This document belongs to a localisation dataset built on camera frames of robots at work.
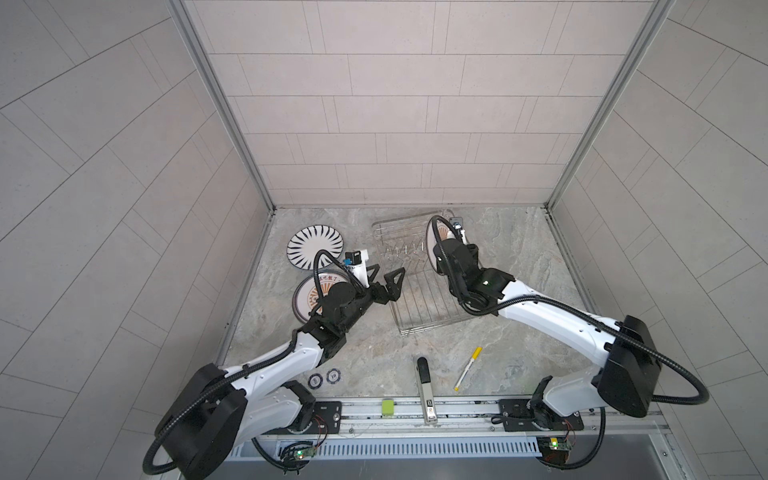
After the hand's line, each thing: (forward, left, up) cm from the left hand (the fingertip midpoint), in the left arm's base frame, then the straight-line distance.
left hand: (400, 267), depth 75 cm
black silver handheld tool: (-27, -7, -16) cm, 32 cm away
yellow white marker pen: (-15, -21, -20) cm, 33 cm away
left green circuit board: (-37, +21, -16) cm, 46 cm away
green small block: (-28, +3, -20) cm, 35 cm away
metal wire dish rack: (+1, -9, -20) cm, 22 cm away
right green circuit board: (-35, -38, -20) cm, 55 cm away
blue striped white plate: (+22, +33, -19) cm, 44 cm away
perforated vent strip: (-36, +7, -20) cm, 42 cm away
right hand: (+8, -13, 0) cm, 15 cm away
